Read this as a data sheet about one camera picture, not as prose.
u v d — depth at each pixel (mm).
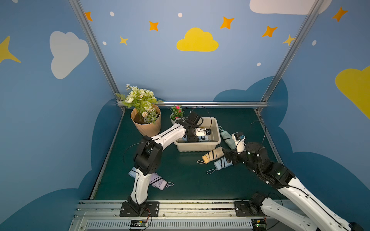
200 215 738
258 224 730
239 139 595
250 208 661
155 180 815
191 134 836
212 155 909
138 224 718
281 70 957
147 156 534
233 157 621
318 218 411
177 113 1017
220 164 883
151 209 738
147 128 923
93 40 802
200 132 820
